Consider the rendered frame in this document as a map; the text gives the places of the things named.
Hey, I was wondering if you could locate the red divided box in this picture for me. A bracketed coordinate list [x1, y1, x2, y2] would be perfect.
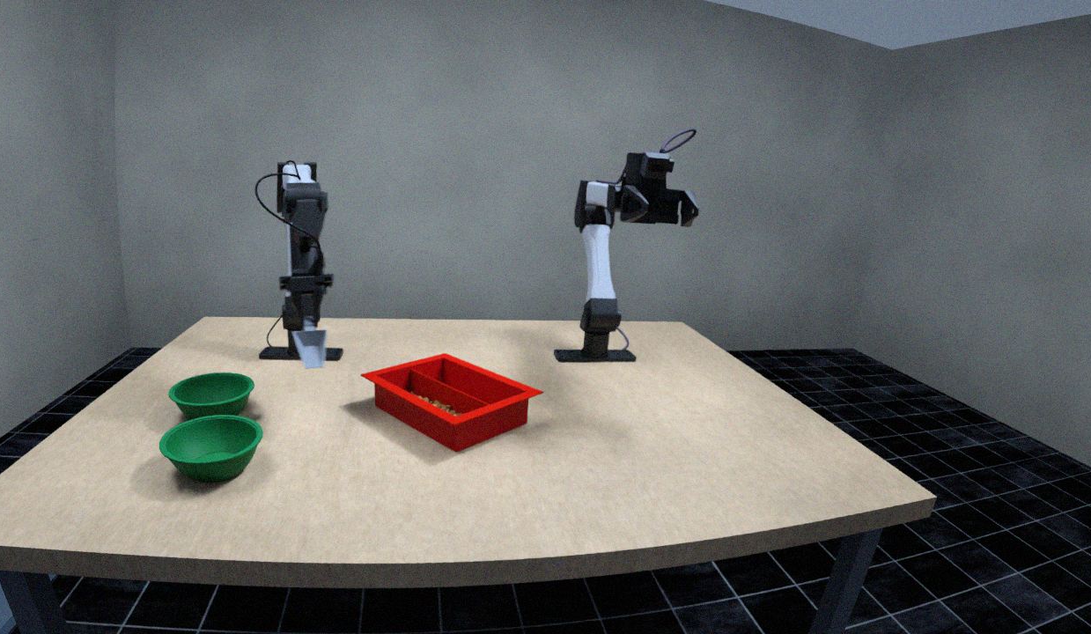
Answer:
[360, 352, 543, 453]

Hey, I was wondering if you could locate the green bowl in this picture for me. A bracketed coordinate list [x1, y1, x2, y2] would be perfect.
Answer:
[159, 415, 263, 483]
[169, 372, 254, 419]

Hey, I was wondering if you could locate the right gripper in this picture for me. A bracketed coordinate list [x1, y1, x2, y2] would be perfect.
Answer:
[281, 247, 335, 331]

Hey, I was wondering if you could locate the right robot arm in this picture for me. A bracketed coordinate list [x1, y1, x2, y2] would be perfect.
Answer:
[259, 162, 343, 361]

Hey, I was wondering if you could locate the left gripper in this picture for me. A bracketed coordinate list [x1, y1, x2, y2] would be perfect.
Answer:
[620, 157, 699, 227]

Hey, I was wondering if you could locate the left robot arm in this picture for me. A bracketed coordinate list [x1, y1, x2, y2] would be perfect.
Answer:
[554, 152, 675, 363]

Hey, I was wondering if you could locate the light blue scoop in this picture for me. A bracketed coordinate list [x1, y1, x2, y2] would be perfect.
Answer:
[295, 316, 328, 369]

